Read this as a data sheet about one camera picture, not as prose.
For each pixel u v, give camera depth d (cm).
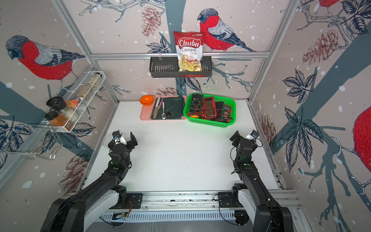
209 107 101
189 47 82
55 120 60
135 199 73
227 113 104
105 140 106
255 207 48
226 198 73
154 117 110
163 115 110
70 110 68
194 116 98
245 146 63
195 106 100
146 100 118
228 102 110
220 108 101
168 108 115
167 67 107
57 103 62
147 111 114
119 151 63
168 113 111
